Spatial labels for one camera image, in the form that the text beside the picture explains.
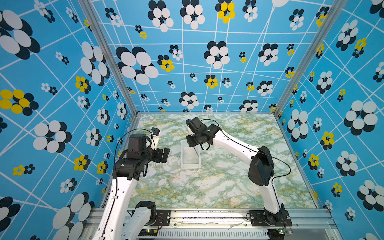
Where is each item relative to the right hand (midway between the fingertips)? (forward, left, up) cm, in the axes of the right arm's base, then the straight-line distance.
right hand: (190, 140), depth 88 cm
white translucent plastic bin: (-4, 0, -14) cm, 14 cm away
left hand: (-11, +13, +11) cm, 20 cm away
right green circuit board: (-43, -45, -15) cm, 64 cm away
